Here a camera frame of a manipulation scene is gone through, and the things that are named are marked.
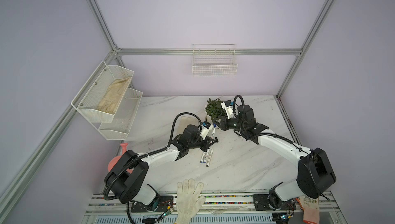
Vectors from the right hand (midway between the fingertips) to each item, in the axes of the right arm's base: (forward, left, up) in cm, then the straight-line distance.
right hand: (212, 120), depth 80 cm
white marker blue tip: (-11, +4, -21) cm, 24 cm away
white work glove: (-34, +12, -21) cm, 42 cm away
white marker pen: (-14, +6, -21) cm, 26 cm away
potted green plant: (+11, -1, -4) cm, 12 cm away
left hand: (-7, -1, -10) cm, 12 cm away
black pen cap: (0, -4, -21) cm, 22 cm away
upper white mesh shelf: (+4, +54, +10) cm, 55 cm away
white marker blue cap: (-5, 0, -5) cm, 7 cm away
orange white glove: (-38, -46, -22) cm, 63 cm away
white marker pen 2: (-12, +1, -21) cm, 24 cm away
